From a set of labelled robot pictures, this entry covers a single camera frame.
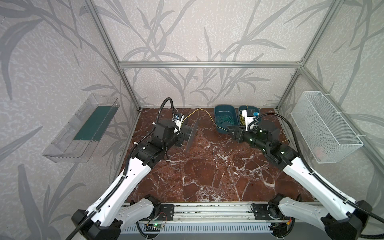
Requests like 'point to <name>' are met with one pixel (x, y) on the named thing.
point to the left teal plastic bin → (225, 109)
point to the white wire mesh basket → (329, 138)
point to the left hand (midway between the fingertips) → (182, 125)
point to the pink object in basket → (318, 153)
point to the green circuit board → (153, 227)
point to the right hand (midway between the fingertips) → (228, 122)
